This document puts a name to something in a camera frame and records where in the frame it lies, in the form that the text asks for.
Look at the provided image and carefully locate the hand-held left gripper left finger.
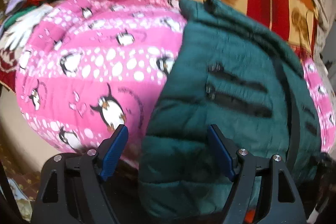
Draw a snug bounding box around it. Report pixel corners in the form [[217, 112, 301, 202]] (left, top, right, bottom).
[[31, 124, 129, 224]]

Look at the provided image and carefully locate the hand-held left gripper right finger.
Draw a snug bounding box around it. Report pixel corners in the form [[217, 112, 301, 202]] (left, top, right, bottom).
[[207, 124, 307, 224]]

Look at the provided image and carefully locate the green puffer jacket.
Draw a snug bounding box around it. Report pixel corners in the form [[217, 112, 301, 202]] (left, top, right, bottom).
[[138, 0, 323, 222]]

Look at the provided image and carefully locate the pink penguin print blanket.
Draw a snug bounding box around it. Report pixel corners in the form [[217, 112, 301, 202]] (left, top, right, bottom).
[[14, 0, 336, 169]]

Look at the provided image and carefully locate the white cloth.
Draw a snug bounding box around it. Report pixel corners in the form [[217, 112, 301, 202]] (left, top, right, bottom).
[[0, 5, 53, 51]]

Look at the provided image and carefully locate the black cable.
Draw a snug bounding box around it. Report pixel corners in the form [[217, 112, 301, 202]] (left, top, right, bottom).
[[304, 10, 315, 48]]

